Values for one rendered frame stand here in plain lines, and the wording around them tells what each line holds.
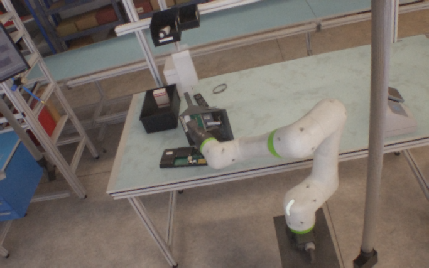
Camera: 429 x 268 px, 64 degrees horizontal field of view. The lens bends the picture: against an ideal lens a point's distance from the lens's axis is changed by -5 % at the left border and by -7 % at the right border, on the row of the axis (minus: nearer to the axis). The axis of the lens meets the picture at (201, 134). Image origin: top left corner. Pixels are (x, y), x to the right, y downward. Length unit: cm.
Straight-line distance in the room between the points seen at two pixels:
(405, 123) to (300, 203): 63
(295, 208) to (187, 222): 154
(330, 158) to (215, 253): 147
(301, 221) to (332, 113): 52
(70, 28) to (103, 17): 55
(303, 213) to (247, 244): 121
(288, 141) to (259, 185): 180
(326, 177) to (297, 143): 38
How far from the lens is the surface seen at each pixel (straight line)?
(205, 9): 221
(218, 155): 154
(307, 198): 155
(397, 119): 180
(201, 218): 293
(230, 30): 323
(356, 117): 197
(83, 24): 584
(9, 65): 259
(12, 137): 310
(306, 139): 123
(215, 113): 186
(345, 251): 262
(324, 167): 152
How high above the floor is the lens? 226
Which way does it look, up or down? 39 degrees down
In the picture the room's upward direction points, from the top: 19 degrees counter-clockwise
